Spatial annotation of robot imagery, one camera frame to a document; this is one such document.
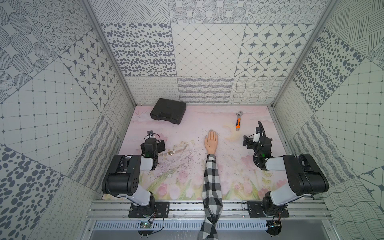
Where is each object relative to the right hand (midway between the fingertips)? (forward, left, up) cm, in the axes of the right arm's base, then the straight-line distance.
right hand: (252, 137), depth 95 cm
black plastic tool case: (+24, +59, 0) cm, 64 cm away
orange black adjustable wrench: (+18, +5, -5) cm, 20 cm away
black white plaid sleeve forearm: (-36, +28, -1) cm, 46 cm away
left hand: (-3, +62, 0) cm, 62 cm away
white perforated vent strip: (-47, +43, -6) cm, 64 cm away
